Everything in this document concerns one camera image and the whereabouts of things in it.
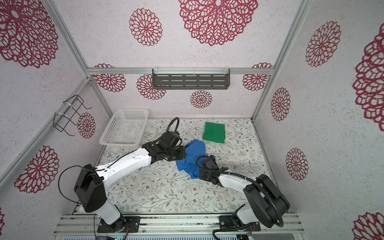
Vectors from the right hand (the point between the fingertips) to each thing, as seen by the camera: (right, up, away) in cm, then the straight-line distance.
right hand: (202, 172), depth 91 cm
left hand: (-9, +12, -9) cm, 17 cm away
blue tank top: (-4, +13, +10) cm, 17 cm away
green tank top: (+11, +25, +19) cm, 33 cm away
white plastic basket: (-57, +28, +25) cm, 69 cm away
